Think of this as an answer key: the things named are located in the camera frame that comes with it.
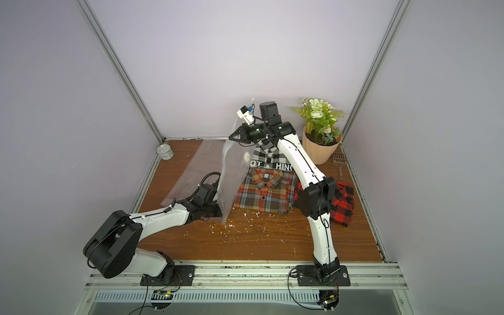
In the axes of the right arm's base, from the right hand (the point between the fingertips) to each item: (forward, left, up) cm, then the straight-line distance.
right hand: (229, 130), depth 75 cm
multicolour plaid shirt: (-8, -15, -32) cm, 37 cm away
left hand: (-18, +2, -33) cm, 37 cm away
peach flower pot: (+9, -42, -19) cm, 47 cm away
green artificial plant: (+17, -40, -7) cm, 44 cm away
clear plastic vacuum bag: (-15, 0, -1) cm, 16 cm away
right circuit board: (-50, -38, -37) cm, 73 cm away
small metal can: (+13, +43, -29) cm, 53 cm away
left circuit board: (-52, +24, -38) cm, 69 cm away
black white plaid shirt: (+14, -14, -33) cm, 38 cm away
